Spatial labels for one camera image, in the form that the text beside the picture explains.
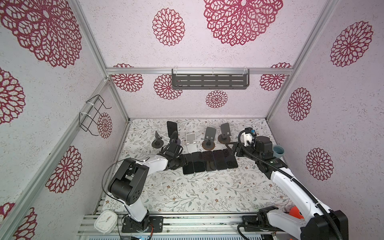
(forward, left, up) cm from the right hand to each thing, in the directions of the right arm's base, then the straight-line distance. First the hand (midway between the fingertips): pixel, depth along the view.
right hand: (231, 142), depth 79 cm
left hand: (-3, +26, -21) cm, 33 cm away
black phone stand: (+13, +45, -19) cm, 51 cm away
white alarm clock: (-36, +61, -19) cm, 74 cm away
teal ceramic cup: (+8, -35, -19) cm, 40 cm away
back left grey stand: (+16, +32, -21) cm, 41 cm away
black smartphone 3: (-1, +17, -22) cm, 27 cm away
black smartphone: (+17, +35, -7) cm, 39 cm away
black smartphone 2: (-5, +23, -23) cm, 33 cm away
